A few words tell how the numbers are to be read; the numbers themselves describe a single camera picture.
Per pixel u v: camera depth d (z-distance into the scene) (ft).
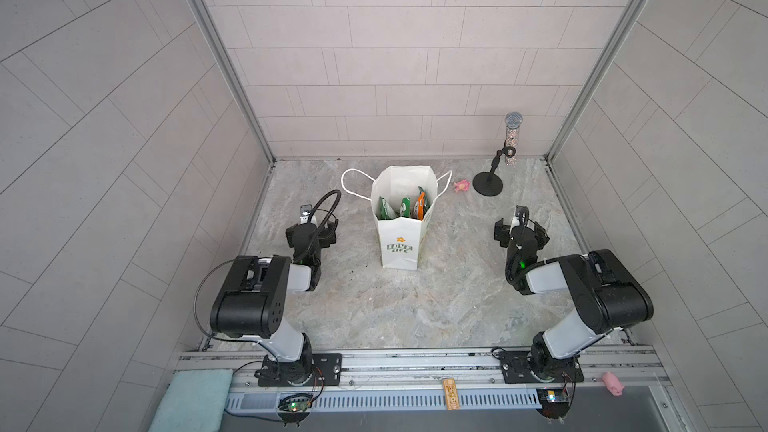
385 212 2.72
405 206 2.71
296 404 2.12
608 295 1.50
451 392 2.22
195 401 2.13
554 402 2.23
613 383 2.23
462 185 3.46
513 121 2.79
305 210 2.56
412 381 2.30
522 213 2.54
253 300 1.46
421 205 2.77
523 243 2.28
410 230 2.38
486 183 3.55
